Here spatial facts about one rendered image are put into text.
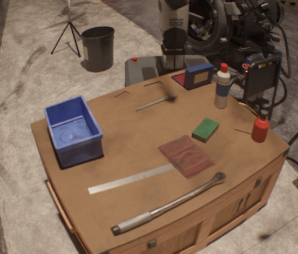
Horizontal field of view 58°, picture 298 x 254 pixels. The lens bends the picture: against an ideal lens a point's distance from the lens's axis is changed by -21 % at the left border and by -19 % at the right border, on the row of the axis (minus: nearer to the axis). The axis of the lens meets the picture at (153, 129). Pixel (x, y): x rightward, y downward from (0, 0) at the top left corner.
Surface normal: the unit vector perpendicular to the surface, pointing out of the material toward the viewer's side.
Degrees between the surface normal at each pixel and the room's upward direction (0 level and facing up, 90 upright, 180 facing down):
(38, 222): 0
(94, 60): 93
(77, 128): 0
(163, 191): 0
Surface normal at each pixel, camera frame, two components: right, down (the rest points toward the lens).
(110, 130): 0.00, -0.77
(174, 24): 0.12, 0.76
